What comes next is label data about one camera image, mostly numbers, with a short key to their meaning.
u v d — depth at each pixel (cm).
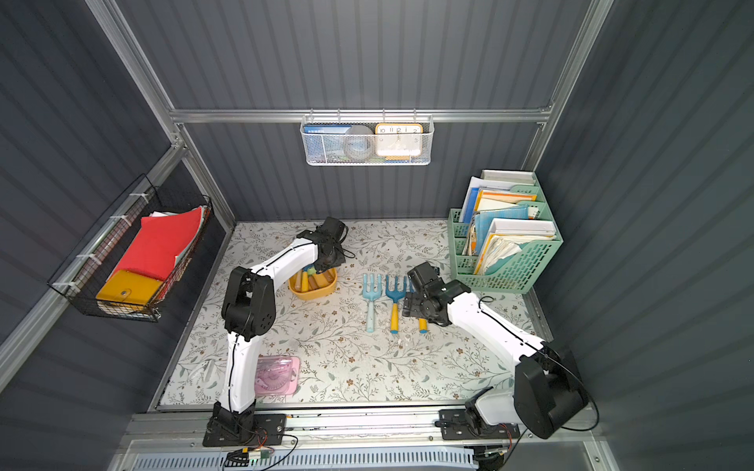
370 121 89
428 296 65
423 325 91
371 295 99
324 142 84
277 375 83
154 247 75
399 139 88
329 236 79
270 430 74
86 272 62
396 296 99
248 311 59
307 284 99
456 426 73
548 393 41
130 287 65
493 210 89
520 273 91
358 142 91
